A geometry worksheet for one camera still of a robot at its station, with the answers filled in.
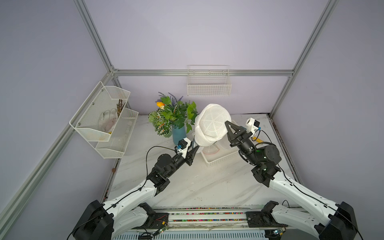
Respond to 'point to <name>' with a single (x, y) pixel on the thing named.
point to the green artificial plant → (171, 112)
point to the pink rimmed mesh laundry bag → (211, 149)
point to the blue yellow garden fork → (258, 139)
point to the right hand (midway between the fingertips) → (223, 125)
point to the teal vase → (178, 134)
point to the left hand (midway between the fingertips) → (195, 144)
